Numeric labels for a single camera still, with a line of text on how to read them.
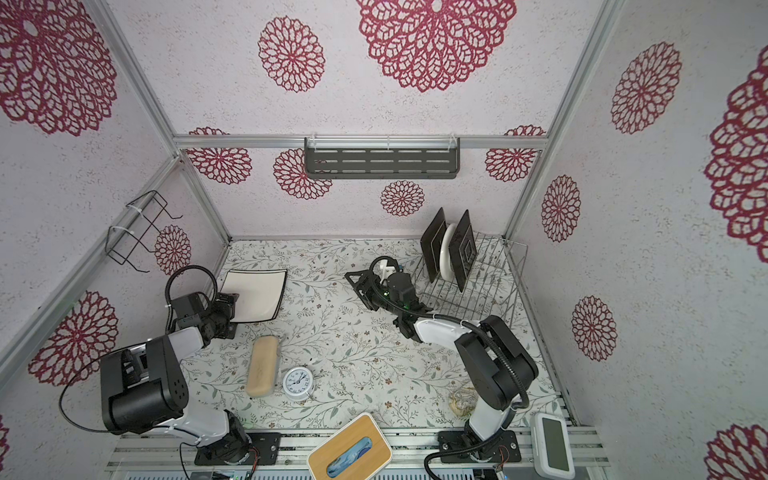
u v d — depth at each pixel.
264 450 0.74
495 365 0.47
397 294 0.69
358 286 0.76
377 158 0.98
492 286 1.00
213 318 0.80
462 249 0.95
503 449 0.73
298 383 0.81
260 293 1.08
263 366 0.84
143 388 0.46
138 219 0.78
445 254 0.95
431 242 0.94
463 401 0.78
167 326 0.70
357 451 0.71
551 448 0.70
